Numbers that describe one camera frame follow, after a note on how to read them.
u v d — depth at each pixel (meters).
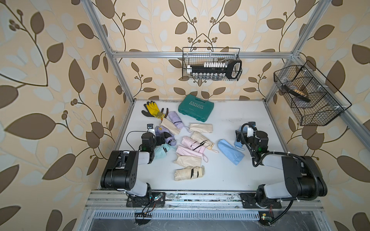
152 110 1.12
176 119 1.07
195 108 1.10
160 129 0.99
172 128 1.02
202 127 1.02
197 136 0.96
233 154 0.87
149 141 0.74
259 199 0.67
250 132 0.81
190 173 0.80
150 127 0.83
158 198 0.74
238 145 0.92
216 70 0.85
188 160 0.87
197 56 0.91
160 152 0.89
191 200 0.76
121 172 0.45
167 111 1.12
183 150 0.89
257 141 0.71
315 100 0.72
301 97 0.73
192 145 0.91
